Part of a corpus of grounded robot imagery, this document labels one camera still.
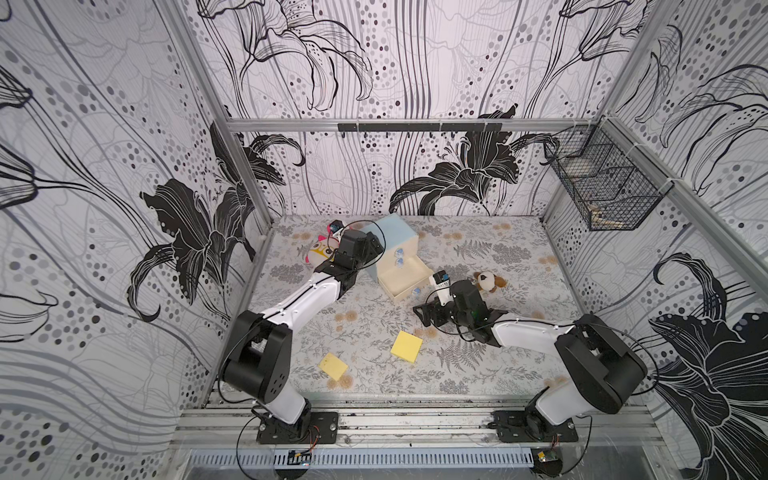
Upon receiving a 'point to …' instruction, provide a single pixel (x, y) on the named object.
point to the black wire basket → (610, 180)
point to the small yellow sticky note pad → (333, 366)
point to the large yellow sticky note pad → (407, 346)
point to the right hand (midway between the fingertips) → (428, 300)
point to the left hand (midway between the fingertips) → (373, 248)
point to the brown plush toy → (486, 280)
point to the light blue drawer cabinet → (398, 269)
